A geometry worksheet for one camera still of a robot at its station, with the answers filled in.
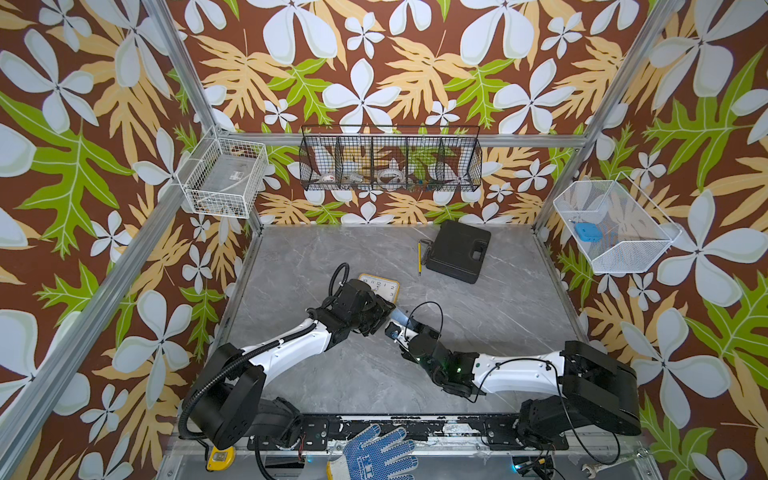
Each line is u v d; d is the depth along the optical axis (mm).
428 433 750
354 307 659
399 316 841
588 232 841
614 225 836
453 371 618
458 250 1078
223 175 865
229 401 420
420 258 1108
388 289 989
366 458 708
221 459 691
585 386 427
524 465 739
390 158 973
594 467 691
